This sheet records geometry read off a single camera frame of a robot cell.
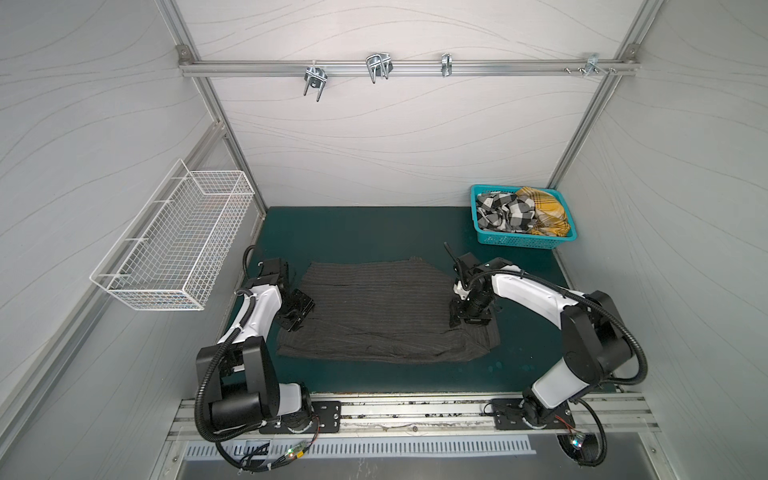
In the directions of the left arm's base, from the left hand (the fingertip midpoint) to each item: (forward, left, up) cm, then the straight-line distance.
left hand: (315, 307), depth 87 cm
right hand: (-1, -44, -1) cm, 44 cm away
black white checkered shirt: (+38, -64, +3) cm, 74 cm away
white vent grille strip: (-35, +17, +1) cm, 39 cm away
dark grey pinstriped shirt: (+2, -20, -7) cm, 21 cm away
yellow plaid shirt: (+34, -78, +4) cm, 85 cm away
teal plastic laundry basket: (+28, -67, 0) cm, 73 cm away
